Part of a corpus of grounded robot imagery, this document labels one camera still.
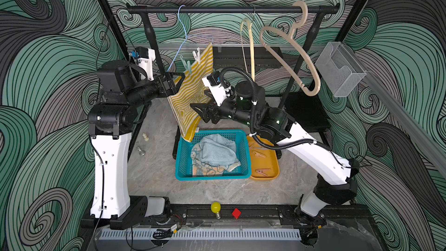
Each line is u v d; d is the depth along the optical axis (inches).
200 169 32.7
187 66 25.5
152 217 26.3
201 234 27.5
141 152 36.3
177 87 20.0
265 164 34.6
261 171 33.5
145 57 17.9
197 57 27.0
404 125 22.8
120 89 14.5
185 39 37.1
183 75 20.7
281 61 26.4
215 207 28.7
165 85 18.2
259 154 35.5
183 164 33.5
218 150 32.8
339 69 31.3
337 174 15.6
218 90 17.7
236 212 28.7
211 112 18.2
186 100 28.2
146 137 38.2
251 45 22.1
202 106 18.7
